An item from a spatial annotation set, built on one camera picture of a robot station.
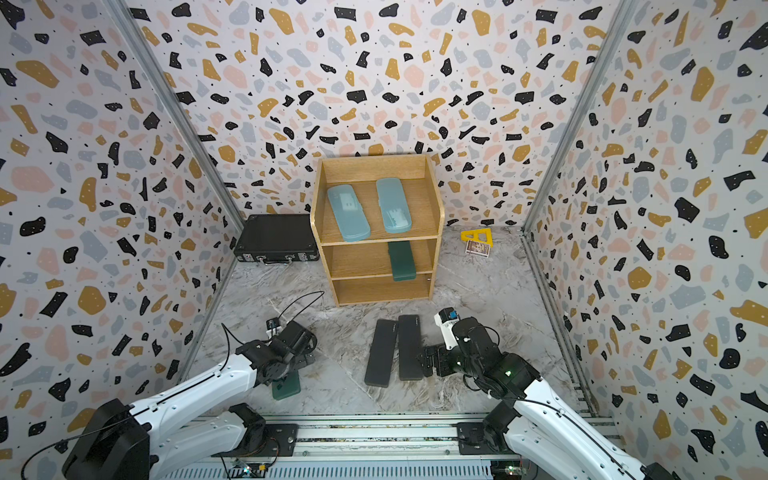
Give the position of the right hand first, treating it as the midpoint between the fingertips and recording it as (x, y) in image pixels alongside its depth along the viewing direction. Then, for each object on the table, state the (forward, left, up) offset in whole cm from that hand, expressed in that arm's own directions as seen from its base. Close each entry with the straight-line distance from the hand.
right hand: (428, 353), depth 76 cm
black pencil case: (0, +14, -12) cm, 18 cm away
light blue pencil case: (+26, +20, +20) cm, 38 cm away
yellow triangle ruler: (+54, -24, -13) cm, 61 cm away
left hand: (+2, +36, -10) cm, 37 cm away
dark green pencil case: (+24, +7, +7) cm, 26 cm away
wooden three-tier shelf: (+23, +19, +4) cm, 30 cm away
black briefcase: (+50, +58, -11) cm, 77 cm away
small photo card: (+46, -20, -11) cm, 51 cm away
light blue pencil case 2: (+33, +9, +21) cm, 40 cm away
